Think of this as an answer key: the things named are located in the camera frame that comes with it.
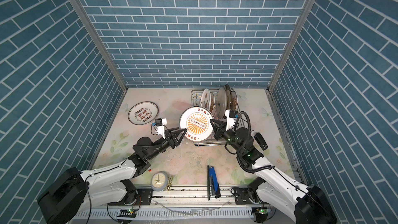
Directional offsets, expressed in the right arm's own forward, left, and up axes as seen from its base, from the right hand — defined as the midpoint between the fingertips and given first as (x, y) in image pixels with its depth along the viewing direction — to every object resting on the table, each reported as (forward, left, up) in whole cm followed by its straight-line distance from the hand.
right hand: (209, 119), depth 73 cm
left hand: (-5, +11, -4) cm, 13 cm away
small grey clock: (-24, +23, -21) cm, 39 cm away
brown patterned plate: (+20, -13, -8) cm, 26 cm away
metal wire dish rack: (+32, +12, -18) cm, 39 cm away
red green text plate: (+18, +47, -23) cm, 55 cm away
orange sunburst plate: (+1, +6, -2) cm, 7 cm away
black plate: (+29, -10, -8) cm, 32 cm away
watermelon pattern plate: (+28, +4, -17) cm, 33 cm away
